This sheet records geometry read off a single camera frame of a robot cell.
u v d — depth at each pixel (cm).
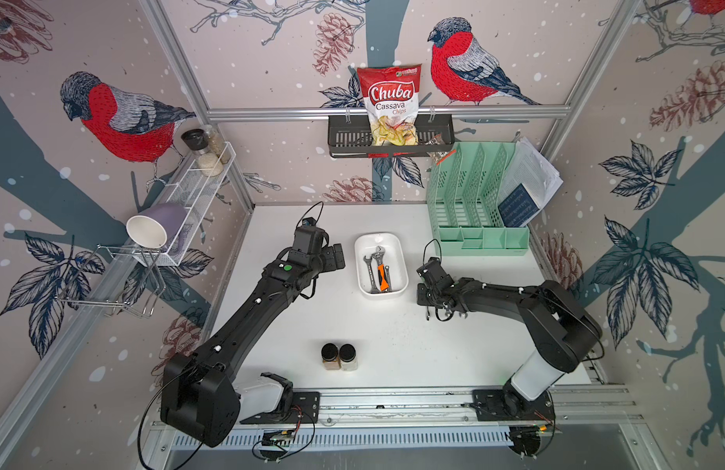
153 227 61
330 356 73
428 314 88
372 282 98
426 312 89
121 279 58
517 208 103
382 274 98
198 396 39
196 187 92
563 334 46
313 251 62
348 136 95
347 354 73
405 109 84
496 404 73
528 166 99
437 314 81
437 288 73
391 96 81
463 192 123
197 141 78
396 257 102
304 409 73
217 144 86
